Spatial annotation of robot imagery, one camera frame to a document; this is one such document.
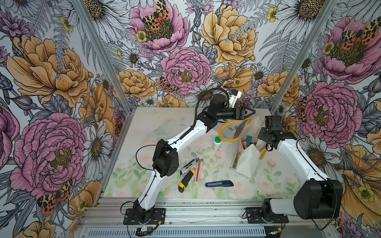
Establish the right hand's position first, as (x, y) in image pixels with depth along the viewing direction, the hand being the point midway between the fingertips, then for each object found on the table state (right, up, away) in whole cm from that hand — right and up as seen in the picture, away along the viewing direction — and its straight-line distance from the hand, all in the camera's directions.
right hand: (265, 137), depth 85 cm
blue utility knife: (-26, -26, 0) cm, 37 cm away
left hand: (-12, +12, -10) cm, 20 cm away
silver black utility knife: (-45, -19, +5) cm, 49 cm away
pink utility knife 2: (-37, -20, +4) cm, 43 cm away
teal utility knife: (-3, -4, +20) cm, 20 cm away
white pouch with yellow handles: (-12, -11, -2) cm, 16 cm away
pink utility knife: (-11, -4, +2) cm, 12 cm away
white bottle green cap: (-26, -4, +7) cm, 28 cm away
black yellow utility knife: (-47, -26, -2) cm, 53 cm away
